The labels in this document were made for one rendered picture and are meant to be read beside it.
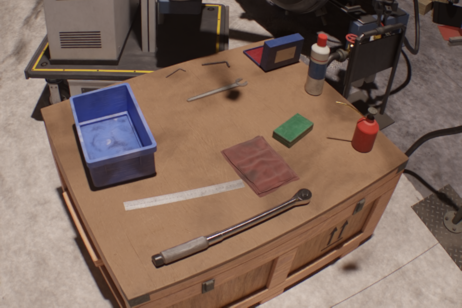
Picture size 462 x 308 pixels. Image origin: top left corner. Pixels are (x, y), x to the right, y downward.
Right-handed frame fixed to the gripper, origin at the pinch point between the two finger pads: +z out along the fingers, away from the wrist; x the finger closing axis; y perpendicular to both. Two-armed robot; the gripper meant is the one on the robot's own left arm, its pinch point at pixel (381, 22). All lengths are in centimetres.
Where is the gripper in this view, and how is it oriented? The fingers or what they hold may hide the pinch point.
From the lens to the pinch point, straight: 228.6
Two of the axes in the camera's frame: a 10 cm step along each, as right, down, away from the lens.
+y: 0.3, 6.4, -7.6
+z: -0.4, 7.7, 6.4
